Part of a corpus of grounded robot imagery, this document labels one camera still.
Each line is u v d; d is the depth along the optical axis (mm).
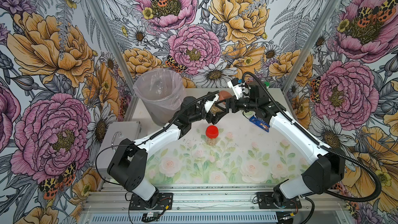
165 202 739
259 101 596
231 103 664
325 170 416
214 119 718
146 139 498
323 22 850
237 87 686
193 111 662
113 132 759
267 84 1226
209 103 687
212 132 852
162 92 1028
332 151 421
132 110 1129
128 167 440
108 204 742
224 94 728
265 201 739
